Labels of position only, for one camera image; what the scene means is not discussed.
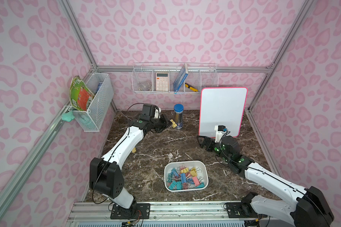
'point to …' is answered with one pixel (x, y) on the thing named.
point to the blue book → (180, 78)
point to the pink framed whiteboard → (222, 106)
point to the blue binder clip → (183, 177)
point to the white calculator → (162, 82)
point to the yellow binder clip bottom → (134, 150)
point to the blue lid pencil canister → (178, 109)
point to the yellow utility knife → (192, 88)
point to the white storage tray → (186, 176)
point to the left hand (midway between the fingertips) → (171, 119)
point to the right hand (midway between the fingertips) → (200, 137)
